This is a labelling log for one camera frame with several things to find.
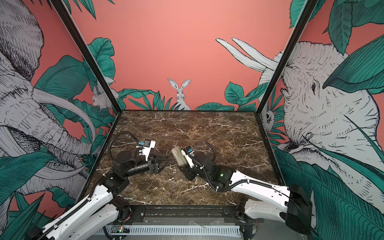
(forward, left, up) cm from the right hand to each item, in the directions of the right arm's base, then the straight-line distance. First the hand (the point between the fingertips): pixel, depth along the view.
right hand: (180, 165), depth 72 cm
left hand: (0, +5, +6) cm, 8 cm away
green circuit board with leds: (-25, +28, -18) cm, 42 cm away
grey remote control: (+3, 0, +3) cm, 4 cm away
